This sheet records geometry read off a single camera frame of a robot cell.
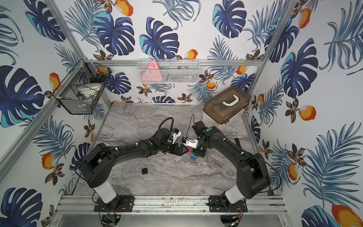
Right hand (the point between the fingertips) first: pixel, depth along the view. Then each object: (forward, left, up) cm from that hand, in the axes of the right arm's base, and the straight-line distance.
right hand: (198, 149), depth 86 cm
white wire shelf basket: (+51, +20, +22) cm, 59 cm away
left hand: (0, +9, +2) cm, 9 cm away
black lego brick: (-11, +32, -7) cm, 35 cm away
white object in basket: (+21, +62, +27) cm, 71 cm away
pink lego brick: (-2, +6, +1) cm, 6 cm away
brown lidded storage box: (+21, -14, +13) cm, 29 cm away
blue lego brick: (-3, +3, -5) cm, 7 cm away
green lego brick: (-6, +5, +7) cm, 10 cm away
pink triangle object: (+39, +29, +27) cm, 56 cm away
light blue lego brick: (-4, +4, -1) cm, 5 cm away
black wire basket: (+41, +73, +27) cm, 88 cm away
